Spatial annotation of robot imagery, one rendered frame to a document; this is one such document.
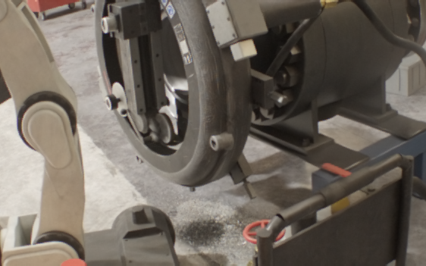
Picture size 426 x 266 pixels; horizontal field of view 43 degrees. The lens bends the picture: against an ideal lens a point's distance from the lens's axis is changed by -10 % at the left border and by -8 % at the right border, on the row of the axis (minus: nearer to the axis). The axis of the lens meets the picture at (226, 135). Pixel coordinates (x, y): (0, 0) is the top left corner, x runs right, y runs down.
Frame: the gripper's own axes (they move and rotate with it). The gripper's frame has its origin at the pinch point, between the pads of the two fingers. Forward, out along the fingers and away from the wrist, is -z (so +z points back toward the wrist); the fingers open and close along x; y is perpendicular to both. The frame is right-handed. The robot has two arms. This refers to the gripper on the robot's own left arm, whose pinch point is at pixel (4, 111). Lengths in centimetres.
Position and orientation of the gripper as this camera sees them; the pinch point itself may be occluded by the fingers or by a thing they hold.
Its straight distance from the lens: 160.2
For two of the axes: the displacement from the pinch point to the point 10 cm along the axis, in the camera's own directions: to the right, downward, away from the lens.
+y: -6.9, -2.2, 6.9
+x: 6.9, -5.0, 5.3
